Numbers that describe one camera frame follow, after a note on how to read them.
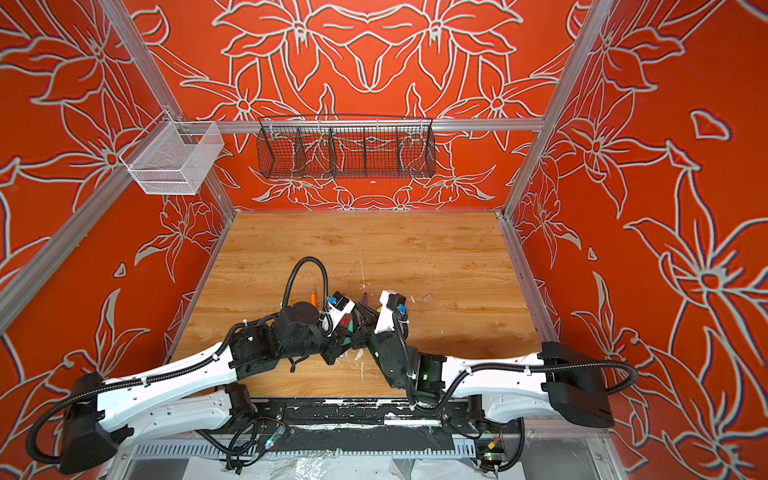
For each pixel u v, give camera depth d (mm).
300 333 546
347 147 1001
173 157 921
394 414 743
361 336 592
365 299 968
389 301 598
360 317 669
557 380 427
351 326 661
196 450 590
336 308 621
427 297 944
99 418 401
